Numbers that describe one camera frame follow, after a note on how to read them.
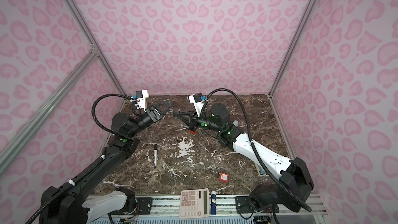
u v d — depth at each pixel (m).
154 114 0.59
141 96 0.61
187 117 0.62
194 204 0.72
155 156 0.88
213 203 0.72
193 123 0.59
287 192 0.37
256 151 0.47
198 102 0.60
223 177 0.80
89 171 0.45
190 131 0.61
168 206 0.75
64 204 0.38
